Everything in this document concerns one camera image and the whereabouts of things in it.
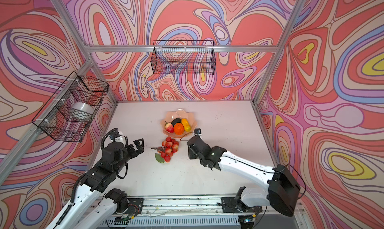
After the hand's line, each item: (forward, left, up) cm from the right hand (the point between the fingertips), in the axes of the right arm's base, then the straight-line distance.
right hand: (194, 148), depth 81 cm
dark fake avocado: (+26, +12, -8) cm, 30 cm away
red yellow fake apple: (+18, +16, -4) cm, 24 cm away
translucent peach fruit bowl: (+32, +17, -9) cm, 37 cm away
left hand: (0, +28, +8) cm, 29 cm away
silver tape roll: (+14, +55, +21) cm, 61 cm away
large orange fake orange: (+17, +10, -5) cm, 20 cm away
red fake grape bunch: (+5, +15, -6) cm, 17 cm away
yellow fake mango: (+19, +4, -5) cm, 20 cm away
